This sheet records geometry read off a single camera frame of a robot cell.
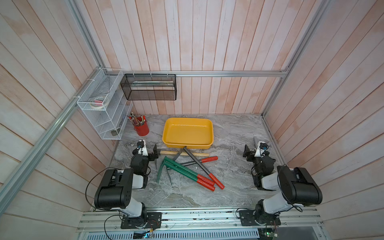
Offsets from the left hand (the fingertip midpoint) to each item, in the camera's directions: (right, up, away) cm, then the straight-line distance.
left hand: (149, 146), depth 92 cm
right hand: (+65, +1, -1) cm, 65 cm away
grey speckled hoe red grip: (+40, -18, -7) cm, 45 cm away
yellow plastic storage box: (+28, +8, +16) cm, 33 cm away
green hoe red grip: (+24, -14, -4) cm, 28 cm away
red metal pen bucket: (-9, +10, +15) cm, 20 cm away
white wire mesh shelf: (-17, +14, -14) cm, 26 cm away
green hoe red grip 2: (+33, -19, -8) cm, 40 cm away
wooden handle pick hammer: (+31, -6, +4) cm, 32 cm away
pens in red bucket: (-10, +16, +8) cm, 21 cm away
